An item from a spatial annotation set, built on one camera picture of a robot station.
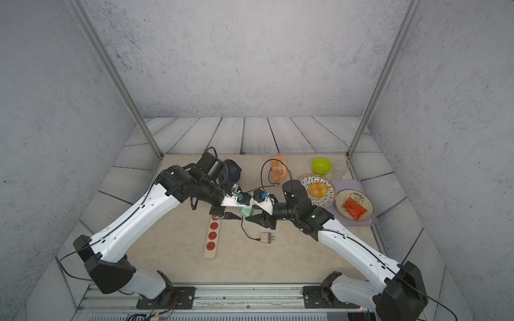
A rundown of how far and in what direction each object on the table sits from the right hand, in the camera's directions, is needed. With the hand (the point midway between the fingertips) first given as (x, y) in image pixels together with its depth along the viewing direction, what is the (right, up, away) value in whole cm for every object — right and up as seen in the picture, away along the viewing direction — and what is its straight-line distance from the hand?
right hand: (251, 211), depth 69 cm
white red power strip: (-17, -15, +17) cm, 29 cm away
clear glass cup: (+44, +15, +38) cm, 60 cm away
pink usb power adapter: (+5, -15, +18) cm, 24 cm away
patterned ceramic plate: (+35, -1, +29) cm, 45 cm away
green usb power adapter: (-1, +1, -3) cm, 3 cm away
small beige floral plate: (+45, +2, +31) cm, 55 cm away
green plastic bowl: (+37, +16, +44) cm, 60 cm away
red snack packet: (+47, -4, +26) cm, 54 cm away
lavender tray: (+45, +6, +38) cm, 59 cm away
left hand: (-2, +2, -2) cm, 4 cm away
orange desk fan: (+12, +15, +34) cm, 39 cm away
